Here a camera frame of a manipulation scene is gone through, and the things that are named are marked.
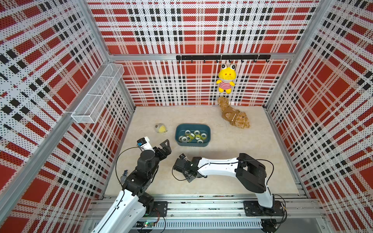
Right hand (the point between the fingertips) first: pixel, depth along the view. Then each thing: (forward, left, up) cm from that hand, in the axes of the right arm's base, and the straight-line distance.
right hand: (195, 172), depth 86 cm
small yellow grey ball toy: (+30, +25, +4) cm, 39 cm away
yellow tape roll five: (+24, +10, +1) cm, 26 cm away
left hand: (+9, +16, +19) cm, 26 cm away
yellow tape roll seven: (+26, +2, +1) cm, 26 cm away
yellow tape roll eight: (+29, -1, 0) cm, 29 cm away
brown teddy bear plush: (+37, -30, +7) cm, 48 cm away
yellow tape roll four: (+24, -2, +1) cm, 24 cm away
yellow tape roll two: (+29, +5, 0) cm, 30 cm away
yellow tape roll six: (+22, +7, +2) cm, 23 cm away
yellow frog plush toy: (+50, -21, +33) cm, 64 cm away
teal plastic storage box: (+29, +10, +4) cm, 31 cm away
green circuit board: (-26, +24, +2) cm, 35 cm away
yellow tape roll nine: (+25, -6, 0) cm, 26 cm away
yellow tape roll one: (+21, -4, +1) cm, 21 cm away
